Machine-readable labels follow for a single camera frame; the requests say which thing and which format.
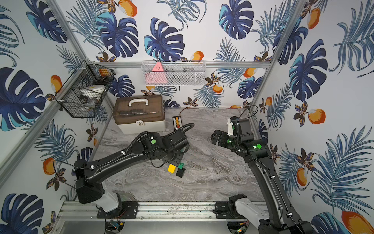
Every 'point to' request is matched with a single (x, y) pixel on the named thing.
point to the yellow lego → (171, 168)
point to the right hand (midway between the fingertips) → (220, 136)
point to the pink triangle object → (157, 76)
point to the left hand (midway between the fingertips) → (178, 156)
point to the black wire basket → (71, 102)
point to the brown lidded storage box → (140, 114)
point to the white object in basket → (94, 91)
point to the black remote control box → (177, 122)
